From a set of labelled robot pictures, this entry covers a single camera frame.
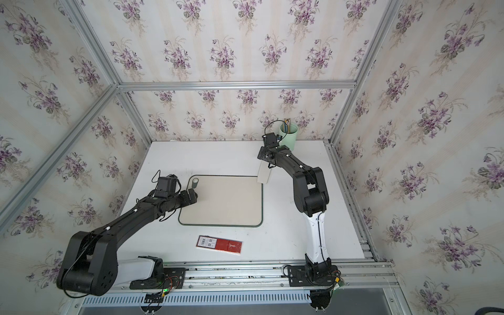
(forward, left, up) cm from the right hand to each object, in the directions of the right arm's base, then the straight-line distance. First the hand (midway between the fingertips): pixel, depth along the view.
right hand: (270, 156), depth 103 cm
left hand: (-25, +37, -2) cm, 45 cm away
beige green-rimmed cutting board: (-23, +22, -6) cm, 33 cm away
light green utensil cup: (+15, -11, +3) cm, 19 cm away
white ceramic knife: (-7, +3, -6) cm, 10 cm away
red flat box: (-44, +22, -6) cm, 49 cm away
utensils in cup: (+18, -10, +9) cm, 22 cm away
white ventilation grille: (-61, -3, -8) cm, 61 cm away
